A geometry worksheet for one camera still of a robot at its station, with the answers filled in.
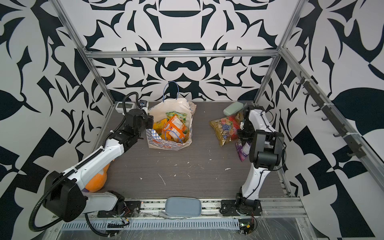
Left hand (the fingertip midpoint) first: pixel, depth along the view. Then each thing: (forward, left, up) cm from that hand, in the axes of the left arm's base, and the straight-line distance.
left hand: (147, 111), depth 80 cm
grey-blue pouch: (-41, -18, -23) cm, 51 cm away
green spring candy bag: (+7, -17, -14) cm, 23 cm away
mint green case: (+22, -55, -24) cm, 64 cm away
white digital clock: (+23, +29, -21) cm, 43 cm away
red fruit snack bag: (+1, -45, -21) cm, 50 cm away
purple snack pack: (-15, -52, -19) cm, 58 cm away
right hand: (-10, -55, -18) cm, 58 cm away
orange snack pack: (-1, -14, -17) cm, 22 cm away
